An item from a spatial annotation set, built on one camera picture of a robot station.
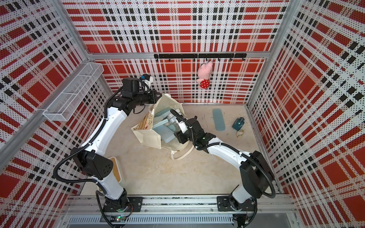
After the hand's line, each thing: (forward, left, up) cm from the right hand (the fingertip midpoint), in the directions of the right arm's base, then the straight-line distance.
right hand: (180, 131), depth 83 cm
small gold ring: (+9, -42, -17) cm, 46 cm away
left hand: (+12, +9, +18) cm, 23 cm away
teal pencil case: (+23, -28, -18) cm, 41 cm away
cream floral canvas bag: (-1, +20, +4) cm, 20 cm away
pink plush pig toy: (+36, -16, +16) cm, 43 cm away
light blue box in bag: (+5, +10, -9) cm, 14 cm away
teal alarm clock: (+13, -40, -11) cm, 43 cm away
